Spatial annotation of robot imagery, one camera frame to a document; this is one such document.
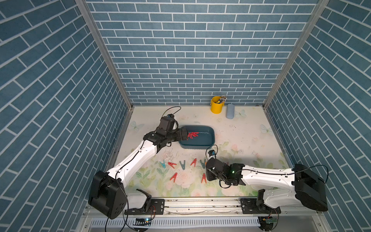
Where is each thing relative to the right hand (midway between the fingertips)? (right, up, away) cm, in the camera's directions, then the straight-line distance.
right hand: (206, 172), depth 81 cm
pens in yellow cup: (+14, +45, +22) cm, 52 cm away
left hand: (-12, +22, +1) cm, 25 cm away
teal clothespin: (-14, +2, +7) cm, 16 cm away
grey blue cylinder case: (+23, +37, +34) cm, 55 cm away
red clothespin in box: (-8, +19, +21) cm, 29 cm away
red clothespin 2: (-7, +4, +8) cm, 11 cm away
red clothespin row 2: (-1, -3, +1) cm, 4 cm away
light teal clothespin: (-26, +2, +7) cm, 27 cm away
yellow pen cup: (+11, +40, +30) cm, 51 cm away
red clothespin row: (-19, -4, +3) cm, 19 cm away
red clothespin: (-21, +3, +7) cm, 22 cm away
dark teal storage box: (+1, +16, +18) cm, 24 cm away
